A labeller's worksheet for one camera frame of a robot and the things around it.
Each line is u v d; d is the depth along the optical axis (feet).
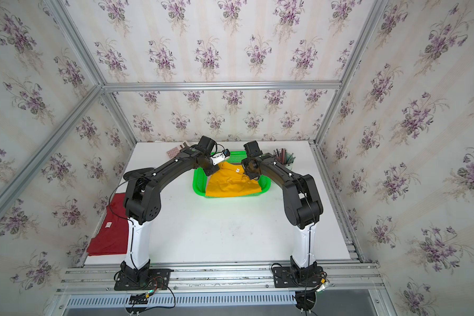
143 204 1.78
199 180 3.06
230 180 2.98
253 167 2.35
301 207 1.68
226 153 2.84
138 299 2.34
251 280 2.41
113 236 2.73
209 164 2.81
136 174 3.41
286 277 2.40
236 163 3.07
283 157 3.12
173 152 3.75
